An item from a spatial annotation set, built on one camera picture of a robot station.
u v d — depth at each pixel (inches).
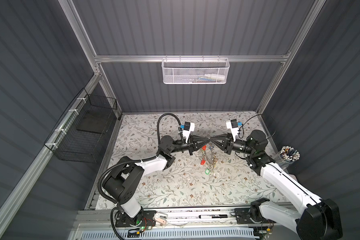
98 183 17.1
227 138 25.2
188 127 25.1
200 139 26.6
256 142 22.3
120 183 18.3
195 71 48.6
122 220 28.4
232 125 24.4
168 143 24.4
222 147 25.7
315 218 15.4
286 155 30.3
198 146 27.3
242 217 29.0
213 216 29.0
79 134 28.1
